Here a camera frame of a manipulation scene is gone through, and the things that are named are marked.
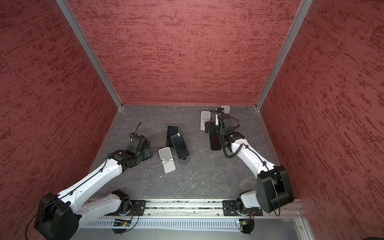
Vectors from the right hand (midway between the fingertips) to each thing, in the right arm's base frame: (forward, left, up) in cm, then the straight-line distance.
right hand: (211, 126), depth 87 cm
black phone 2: (0, +24, -4) cm, 24 cm away
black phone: (-16, +36, +1) cm, 39 cm away
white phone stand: (+15, +2, -9) cm, 18 cm away
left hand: (-13, +39, -7) cm, 41 cm away
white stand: (-15, +27, -12) cm, 33 cm away
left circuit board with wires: (-44, +48, -19) cm, 68 cm away
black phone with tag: (-9, +19, -6) cm, 22 cm away
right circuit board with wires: (-47, -15, -19) cm, 53 cm away
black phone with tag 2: (-2, -4, -19) cm, 19 cm away
